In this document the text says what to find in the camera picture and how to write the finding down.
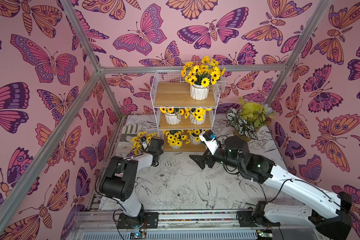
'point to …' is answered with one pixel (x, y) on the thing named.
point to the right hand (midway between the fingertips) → (197, 146)
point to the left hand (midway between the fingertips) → (153, 149)
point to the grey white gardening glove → (129, 131)
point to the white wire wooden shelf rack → (182, 122)
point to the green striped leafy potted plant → (245, 122)
